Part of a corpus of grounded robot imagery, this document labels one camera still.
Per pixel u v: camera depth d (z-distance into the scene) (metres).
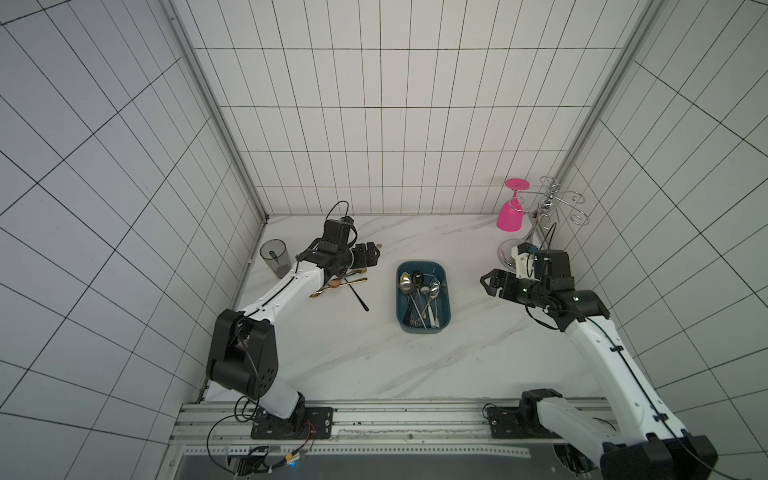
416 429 0.73
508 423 0.73
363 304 0.95
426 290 0.97
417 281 0.98
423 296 0.95
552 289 0.57
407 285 0.97
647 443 0.38
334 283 0.98
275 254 0.90
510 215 0.98
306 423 0.72
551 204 0.85
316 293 0.98
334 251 0.67
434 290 0.96
